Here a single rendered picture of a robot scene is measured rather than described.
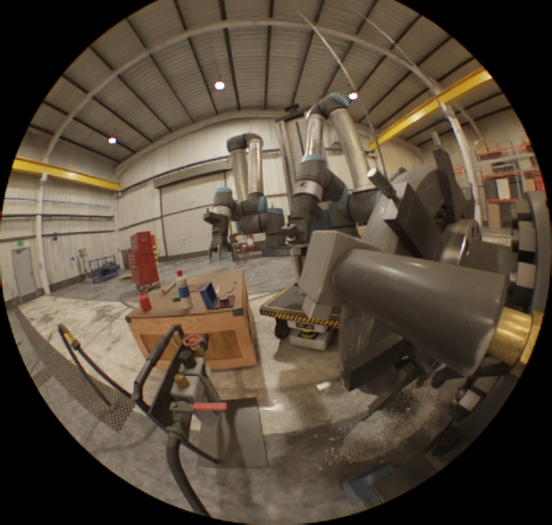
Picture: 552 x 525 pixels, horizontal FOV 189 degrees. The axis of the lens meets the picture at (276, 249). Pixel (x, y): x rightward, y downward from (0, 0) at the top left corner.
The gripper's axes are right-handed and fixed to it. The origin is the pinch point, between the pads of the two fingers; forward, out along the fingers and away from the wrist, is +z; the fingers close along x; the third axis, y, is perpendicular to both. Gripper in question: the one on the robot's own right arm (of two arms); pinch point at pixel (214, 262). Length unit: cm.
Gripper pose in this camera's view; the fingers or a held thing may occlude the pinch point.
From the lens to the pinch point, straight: 68.5
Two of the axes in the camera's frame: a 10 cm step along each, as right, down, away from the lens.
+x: -9.0, 1.9, 4.0
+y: 4.4, 2.4, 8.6
